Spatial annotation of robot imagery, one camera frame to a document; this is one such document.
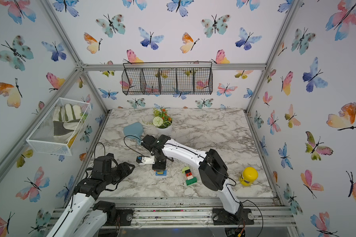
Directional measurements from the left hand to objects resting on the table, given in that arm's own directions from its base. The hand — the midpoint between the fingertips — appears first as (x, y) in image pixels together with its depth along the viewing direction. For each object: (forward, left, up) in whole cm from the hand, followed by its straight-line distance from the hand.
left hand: (133, 167), depth 80 cm
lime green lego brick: (+2, -28, -9) cm, 29 cm away
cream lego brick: (-3, -30, -8) cm, 32 cm away
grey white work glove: (+21, +32, +21) cm, 44 cm away
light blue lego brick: (-1, -14, -6) cm, 16 cm away
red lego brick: (-1, -30, -8) cm, 31 cm away
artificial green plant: (+27, -14, +7) cm, 31 cm away
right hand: (+2, -13, -2) cm, 14 cm away
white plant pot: (+27, -16, -3) cm, 31 cm away
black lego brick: (0, -29, -8) cm, 30 cm away
